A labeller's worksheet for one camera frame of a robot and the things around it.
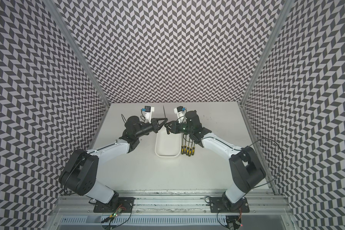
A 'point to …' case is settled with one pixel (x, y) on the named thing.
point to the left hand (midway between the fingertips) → (167, 120)
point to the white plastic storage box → (167, 145)
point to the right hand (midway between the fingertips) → (166, 127)
